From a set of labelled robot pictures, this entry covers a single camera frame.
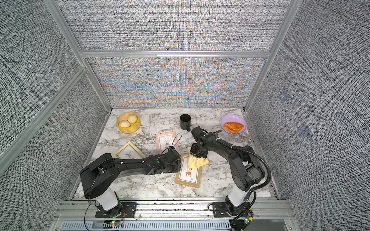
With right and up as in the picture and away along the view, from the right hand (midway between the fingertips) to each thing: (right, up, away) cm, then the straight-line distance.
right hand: (193, 151), depth 90 cm
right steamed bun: (-44, +21, +16) cm, 51 cm away
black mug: (-5, +18, +13) cm, 23 cm away
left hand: (-7, -9, -3) cm, 12 cm away
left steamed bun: (-48, +17, +12) cm, 52 cm away
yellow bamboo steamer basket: (-42, +14, +13) cm, 46 cm away
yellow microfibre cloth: (+1, -5, -4) cm, 7 cm away
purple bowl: (+33, +22, +22) cm, 45 cm away
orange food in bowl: (+30, +14, +14) cm, 36 cm away
